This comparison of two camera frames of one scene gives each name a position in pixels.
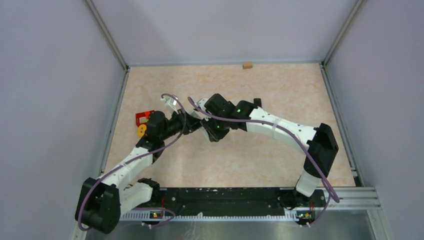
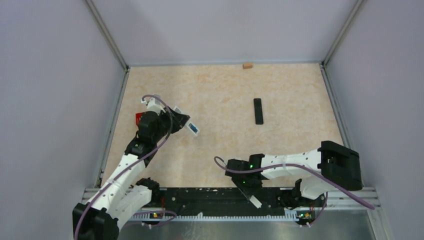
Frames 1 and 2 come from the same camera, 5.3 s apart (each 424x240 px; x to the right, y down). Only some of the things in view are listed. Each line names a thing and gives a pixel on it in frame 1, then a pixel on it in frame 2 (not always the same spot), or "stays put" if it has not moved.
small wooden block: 247,65 stays put
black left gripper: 191,124 to 178,120
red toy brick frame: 138,116 stays put
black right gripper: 214,135 to 248,191
